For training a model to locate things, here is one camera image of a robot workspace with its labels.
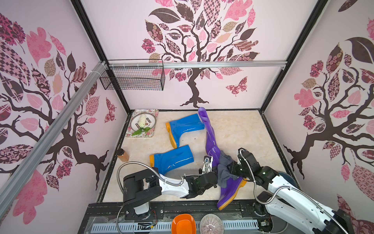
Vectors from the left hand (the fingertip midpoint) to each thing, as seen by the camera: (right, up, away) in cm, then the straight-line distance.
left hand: (217, 170), depth 81 cm
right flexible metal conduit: (+9, +10, -21) cm, 25 cm away
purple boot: (-1, +11, +11) cm, 15 cm away
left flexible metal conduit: (-43, +1, +9) cm, 44 cm away
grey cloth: (+3, -1, -5) cm, 6 cm away
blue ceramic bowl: (+40, -4, -1) cm, 41 cm away
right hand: (+6, +2, 0) cm, 7 cm away
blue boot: (-32, +3, +7) cm, 33 cm away
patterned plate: (-47, +28, +31) cm, 63 cm away
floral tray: (-46, +19, +26) cm, 56 cm away
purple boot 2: (+5, -10, -6) cm, 13 cm away
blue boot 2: (-25, +24, +22) cm, 41 cm away
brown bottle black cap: (-56, +7, +5) cm, 57 cm away
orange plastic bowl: (-18, -23, -11) cm, 31 cm away
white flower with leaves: (-52, +28, +26) cm, 65 cm away
